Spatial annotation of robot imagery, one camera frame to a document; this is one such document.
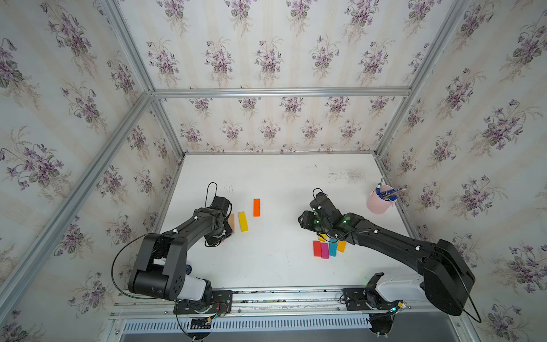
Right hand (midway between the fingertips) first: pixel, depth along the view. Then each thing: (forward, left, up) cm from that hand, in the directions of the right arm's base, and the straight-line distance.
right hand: (304, 221), depth 84 cm
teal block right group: (-7, -12, -8) cm, 16 cm away
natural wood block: (+2, +31, -7) cm, 32 cm away
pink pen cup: (+10, -33, 0) cm, 35 cm away
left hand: (-4, +33, -9) cm, 35 cm away
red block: (-8, -5, -9) cm, 13 cm away
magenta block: (-9, -8, -8) cm, 15 cm away
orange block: (+11, +21, -9) cm, 25 cm away
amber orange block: (-7, -16, -9) cm, 19 cm away
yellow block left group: (+4, +26, -9) cm, 28 cm away
